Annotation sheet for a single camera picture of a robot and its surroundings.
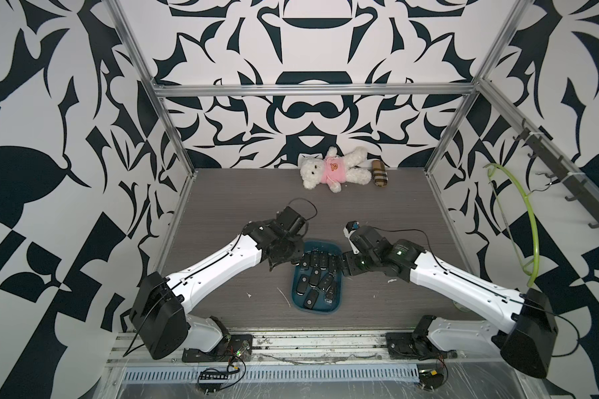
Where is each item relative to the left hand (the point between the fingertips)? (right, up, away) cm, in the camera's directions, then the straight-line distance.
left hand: (300, 247), depth 80 cm
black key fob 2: (+8, -7, +10) cm, 15 cm away
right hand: (+14, -3, 0) cm, 15 cm away
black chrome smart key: (+10, -17, +3) cm, 19 cm away
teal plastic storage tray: (+7, -20, +1) cm, 21 cm away
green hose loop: (+60, -1, -16) cm, 62 cm away
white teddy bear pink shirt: (+15, +28, +31) cm, 44 cm away
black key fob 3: (+5, -12, +7) cm, 15 cm away
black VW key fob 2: (+1, -14, +5) cm, 15 cm away
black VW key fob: (+2, -7, +9) cm, 12 cm away
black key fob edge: (+4, -18, +3) cm, 18 cm away
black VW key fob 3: (+9, -13, +5) cm, 17 cm away
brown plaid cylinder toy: (+36, +26, +36) cm, 57 cm away
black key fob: (+5, -6, +12) cm, 14 cm away
